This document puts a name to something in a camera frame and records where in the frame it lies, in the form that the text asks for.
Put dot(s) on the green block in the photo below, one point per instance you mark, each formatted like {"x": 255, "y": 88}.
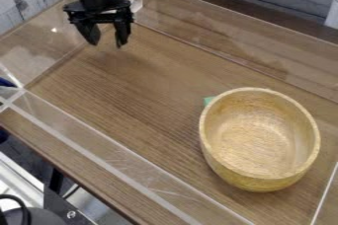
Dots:
{"x": 207, "y": 101}

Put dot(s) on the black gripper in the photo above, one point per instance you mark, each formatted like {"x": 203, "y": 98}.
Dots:
{"x": 85, "y": 13}

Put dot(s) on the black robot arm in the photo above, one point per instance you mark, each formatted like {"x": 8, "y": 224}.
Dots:
{"x": 88, "y": 13}

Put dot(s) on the black metal table bracket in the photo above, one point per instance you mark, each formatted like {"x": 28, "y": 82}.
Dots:
{"x": 57, "y": 205}

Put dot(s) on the clear acrylic enclosure wall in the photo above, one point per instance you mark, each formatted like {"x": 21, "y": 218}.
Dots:
{"x": 109, "y": 112}

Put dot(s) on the light wooden bowl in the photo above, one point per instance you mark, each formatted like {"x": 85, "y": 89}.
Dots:
{"x": 259, "y": 139}

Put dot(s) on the blue object behind acrylic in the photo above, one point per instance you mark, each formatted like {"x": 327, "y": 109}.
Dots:
{"x": 5, "y": 83}

